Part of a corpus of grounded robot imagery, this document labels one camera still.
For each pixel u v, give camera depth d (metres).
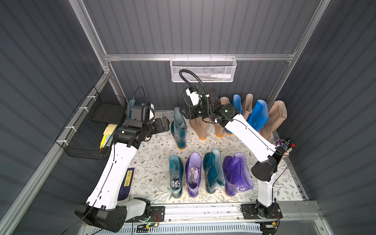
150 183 0.84
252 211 0.74
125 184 0.82
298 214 0.74
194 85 0.61
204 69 1.24
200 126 0.95
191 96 0.64
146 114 0.53
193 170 0.71
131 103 0.89
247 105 0.92
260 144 0.48
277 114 0.84
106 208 0.37
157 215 0.72
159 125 0.62
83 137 0.70
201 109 0.61
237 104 0.90
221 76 0.89
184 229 0.77
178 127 0.89
